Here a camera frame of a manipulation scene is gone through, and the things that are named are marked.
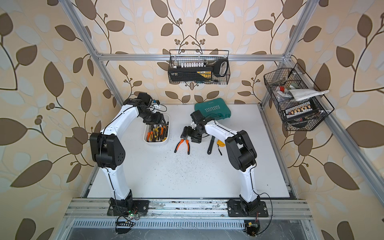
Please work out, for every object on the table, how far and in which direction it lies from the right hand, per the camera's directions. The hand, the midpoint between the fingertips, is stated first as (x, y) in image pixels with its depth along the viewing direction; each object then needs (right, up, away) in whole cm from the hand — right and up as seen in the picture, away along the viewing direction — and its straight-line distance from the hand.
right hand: (185, 138), depth 94 cm
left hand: (-14, +11, -4) cm, 18 cm away
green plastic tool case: (+23, +20, +18) cm, 35 cm away
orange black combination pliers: (-4, -4, +5) cm, 7 cm away
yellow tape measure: (+23, -4, +2) cm, 23 cm away
